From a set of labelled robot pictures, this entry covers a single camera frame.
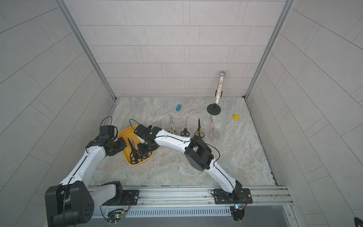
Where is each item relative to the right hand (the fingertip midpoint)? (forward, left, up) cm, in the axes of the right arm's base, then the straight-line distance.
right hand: (143, 152), depth 84 cm
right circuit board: (-31, -50, -6) cm, 59 cm away
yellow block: (+25, -65, -5) cm, 70 cm away
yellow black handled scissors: (+14, -35, -3) cm, 38 cm away
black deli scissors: (-2, +4, 0) cm, 4 cm away
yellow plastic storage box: (+13, +10, +3) cm, 17 cm away
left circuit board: (-30, +9, -1) cm, 31 cm away
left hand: (+6, +10, +3) cm, 12 cm away
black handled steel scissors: (+15, -26, -3) cm, 30 cm away
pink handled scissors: (+12, -45, -4) cm, 47 cm away
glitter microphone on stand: (+34, -47, -3) cm, 58 cm away
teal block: (+35, -21, -1) cm, 41 cm away
